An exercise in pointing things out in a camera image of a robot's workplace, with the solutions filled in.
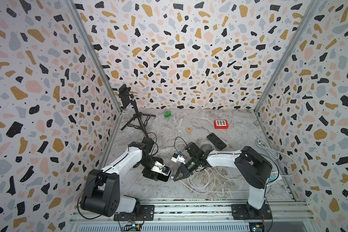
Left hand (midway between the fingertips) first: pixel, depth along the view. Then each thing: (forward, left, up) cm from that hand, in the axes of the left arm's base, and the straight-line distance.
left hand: (159, 169), depth 84 cm
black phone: (-6, -3, +3) cm, 8 cm away
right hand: (-8, -10, +3) cm, 13 cm away
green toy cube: (+47, -2, -3) cm, 47 cm away
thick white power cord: (+10, -74, -4) cm, 75 cm away
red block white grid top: (+36, -43, -3) cm, 56 cm away
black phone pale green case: (+22, -38, -7) cm, 45 cm away
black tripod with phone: (+31, +16, +8) cm, 36 cm away
